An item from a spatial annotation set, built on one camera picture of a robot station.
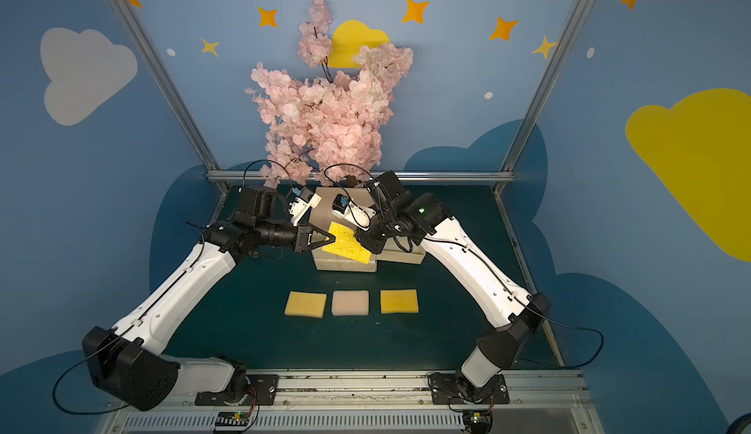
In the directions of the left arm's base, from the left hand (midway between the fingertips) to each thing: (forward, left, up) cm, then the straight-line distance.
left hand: (334, 235), depth 71 cm
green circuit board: (-36, +25, -31) cm, 54 cm away
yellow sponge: (-5, -16, -27) cm, 32 cm away
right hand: (+2, -7, +1) cm, 8 cm away
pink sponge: (-6, -3, -28) cm, 29 cm away
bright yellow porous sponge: (-2, -3, -1) cm, 4 cm away
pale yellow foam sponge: (-7, +11, -27) cm, 30 cm away
